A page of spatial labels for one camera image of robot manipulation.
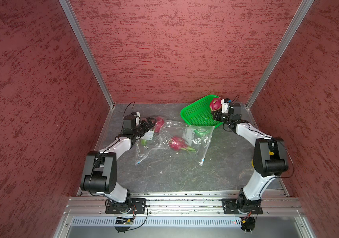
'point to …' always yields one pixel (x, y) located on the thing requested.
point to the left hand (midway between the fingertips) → (152, 125)
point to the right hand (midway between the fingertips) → (212, 113)
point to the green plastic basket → (198, 113)
